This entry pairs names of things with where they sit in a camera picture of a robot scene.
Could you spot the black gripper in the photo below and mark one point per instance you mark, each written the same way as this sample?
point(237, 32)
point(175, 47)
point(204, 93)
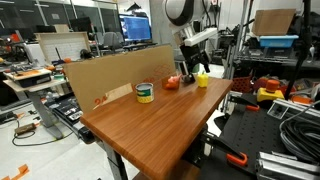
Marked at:
point(194, 55)

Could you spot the yellow bell pepper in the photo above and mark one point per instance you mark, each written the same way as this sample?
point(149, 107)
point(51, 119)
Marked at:
point(202, 80)

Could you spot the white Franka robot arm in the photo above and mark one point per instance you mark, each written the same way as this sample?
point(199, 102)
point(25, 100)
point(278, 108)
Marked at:
point(181, 11)

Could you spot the small grey toy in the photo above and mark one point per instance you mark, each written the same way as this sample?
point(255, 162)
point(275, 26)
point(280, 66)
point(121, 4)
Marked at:
point(188, 79)

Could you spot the pink toy figure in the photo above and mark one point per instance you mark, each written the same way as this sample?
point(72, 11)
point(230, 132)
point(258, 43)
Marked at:
point(174, 79)

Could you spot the orange bowl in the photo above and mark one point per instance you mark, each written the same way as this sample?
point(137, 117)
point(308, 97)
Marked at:
point(168, 85)

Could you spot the red plastic crate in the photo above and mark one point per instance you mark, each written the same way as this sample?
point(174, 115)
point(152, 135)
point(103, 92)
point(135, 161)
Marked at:
point(241, 84)

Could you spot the small orange-tipped black clamp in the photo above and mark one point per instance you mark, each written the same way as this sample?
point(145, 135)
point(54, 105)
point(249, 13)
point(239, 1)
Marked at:
point(245, 101)

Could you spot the green and yellow tin can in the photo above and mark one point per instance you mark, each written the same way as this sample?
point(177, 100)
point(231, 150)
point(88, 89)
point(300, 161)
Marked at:
point(144, 94)

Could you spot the yellow emergency stop button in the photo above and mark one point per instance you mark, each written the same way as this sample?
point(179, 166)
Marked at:
point(269, 93)

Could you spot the computer monitor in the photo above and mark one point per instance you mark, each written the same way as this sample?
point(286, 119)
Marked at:
point(135, 28)

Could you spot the large orange-tipped black clamp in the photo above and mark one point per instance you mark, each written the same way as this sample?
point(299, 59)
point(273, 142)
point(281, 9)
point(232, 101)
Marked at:
point(226, 148)

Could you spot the blue plastic bin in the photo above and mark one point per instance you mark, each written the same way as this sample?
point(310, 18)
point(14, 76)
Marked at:
point(277, 41)

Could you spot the large cardboard sheet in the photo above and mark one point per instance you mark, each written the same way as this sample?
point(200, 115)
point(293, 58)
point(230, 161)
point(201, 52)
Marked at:
point(113, 73)

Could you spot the brown cardboard box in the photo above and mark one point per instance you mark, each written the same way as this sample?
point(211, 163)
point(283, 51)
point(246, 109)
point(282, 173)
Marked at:
point(273, 21)

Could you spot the grey office chair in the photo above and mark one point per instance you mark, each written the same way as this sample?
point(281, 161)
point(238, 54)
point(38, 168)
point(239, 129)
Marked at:
point(110, 40)

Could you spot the black tripod pole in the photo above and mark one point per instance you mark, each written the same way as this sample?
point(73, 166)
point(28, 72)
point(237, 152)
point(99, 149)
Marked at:
point(301, 43)

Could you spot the grey table leg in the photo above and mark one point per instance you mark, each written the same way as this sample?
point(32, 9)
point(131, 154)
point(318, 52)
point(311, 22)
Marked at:
point(115, 160)

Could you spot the aluminium extrusion profile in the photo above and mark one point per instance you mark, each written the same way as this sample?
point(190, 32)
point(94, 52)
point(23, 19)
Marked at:
point(286, 166)

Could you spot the wood framed whiteboard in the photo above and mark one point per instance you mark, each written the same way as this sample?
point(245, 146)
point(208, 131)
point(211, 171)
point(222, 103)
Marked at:
point(66, 45)

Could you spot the black power strip tray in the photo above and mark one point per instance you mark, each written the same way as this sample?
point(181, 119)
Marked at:
point(66, 110)

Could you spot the grey standing desk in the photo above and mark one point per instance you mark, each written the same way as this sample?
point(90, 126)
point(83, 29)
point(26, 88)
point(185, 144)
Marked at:
point(36, 100)

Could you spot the black case on desk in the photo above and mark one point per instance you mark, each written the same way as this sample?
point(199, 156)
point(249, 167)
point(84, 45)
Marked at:
point(33, 80)

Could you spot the orange floor tape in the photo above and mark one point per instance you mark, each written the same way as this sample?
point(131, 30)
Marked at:
point(20, 172)

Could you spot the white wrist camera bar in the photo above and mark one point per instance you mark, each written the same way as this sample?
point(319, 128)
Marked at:
point(201, 35)

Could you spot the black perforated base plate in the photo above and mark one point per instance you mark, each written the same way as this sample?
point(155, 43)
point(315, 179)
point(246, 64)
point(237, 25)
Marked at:
point(253, 133)

